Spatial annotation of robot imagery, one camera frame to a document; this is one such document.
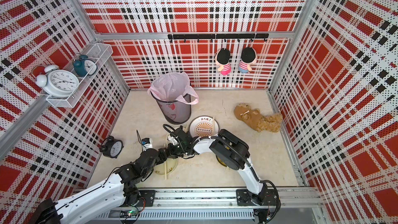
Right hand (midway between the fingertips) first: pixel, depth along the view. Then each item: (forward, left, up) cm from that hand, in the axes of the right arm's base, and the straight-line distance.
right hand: (165, 156), depth 85 cm
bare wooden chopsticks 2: (-6, -34, 0) cm, 34 cm away
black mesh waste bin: (+21, -5, +12) cm, 25 cm away
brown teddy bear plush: (+18, -60, +6) cm, 63 cm away
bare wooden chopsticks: (-7, -1, -1) cm, 7 cm away
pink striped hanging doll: (+53, -33, +26) cm, 67 cm away
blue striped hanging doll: (+51, -49, +30) cm, 76 cm away
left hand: (+3, 0, +1) cm, 3 cm away
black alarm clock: (+3, +28, +5) cm, 29 cm away
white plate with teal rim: (+21, -20, -4) cm, 30 cm away
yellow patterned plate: (-2, -30, -2) cm, 31 cm away
